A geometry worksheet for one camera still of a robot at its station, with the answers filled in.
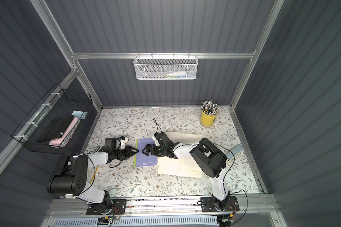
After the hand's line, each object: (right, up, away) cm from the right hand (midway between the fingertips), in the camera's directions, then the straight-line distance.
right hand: (146, 154), depth 88 cm
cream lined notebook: (+25, -7, -1) cm, 25 cm away
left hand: (-6, +1, +3) cm, 7 cm away
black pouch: (-41, +18, -21) cm, 49 cm away
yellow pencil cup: (+42, +21, +13) cm, 49 cm away
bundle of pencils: (+41, +30, +6) cm, 51 cm away
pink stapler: (-35, +12, -25) cm, 45 cm away
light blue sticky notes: (-40, +26, -6) cm, 48 cm away
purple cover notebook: (-3, -4, +2) cm, 5 cm away
